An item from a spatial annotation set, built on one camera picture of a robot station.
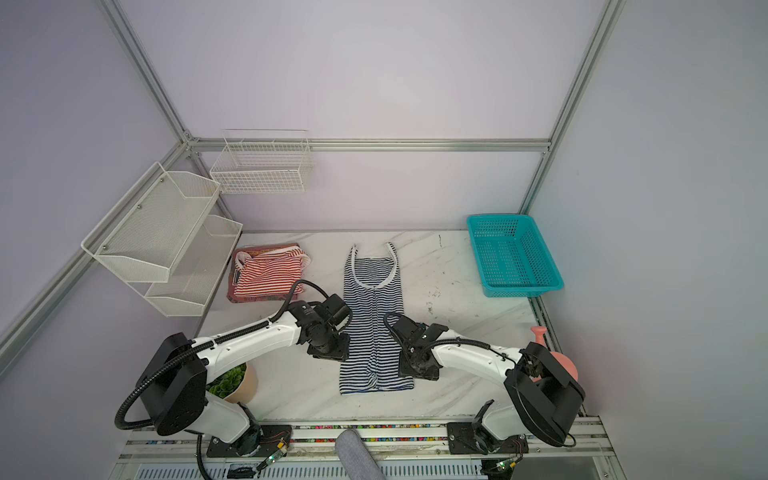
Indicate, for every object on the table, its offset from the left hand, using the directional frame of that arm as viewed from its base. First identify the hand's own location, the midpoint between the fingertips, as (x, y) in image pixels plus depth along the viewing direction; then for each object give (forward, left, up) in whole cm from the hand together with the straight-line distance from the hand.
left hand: (339, 355), depth 81 cm
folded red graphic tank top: (+40, +37, -1) cm, 55 cm away
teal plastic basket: (+43, -62, -6) cm, 75 cm away
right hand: (-3, -19, -5) cm, 20 cm away
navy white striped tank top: (+24, -8, -5) cm, 26 cm away
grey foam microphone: (-23, -6, -3) cm, 24 cm away
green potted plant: (-9, +23, +5) cm, 25 cm away
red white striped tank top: (+28, +26, +1) cm, 38 cm away
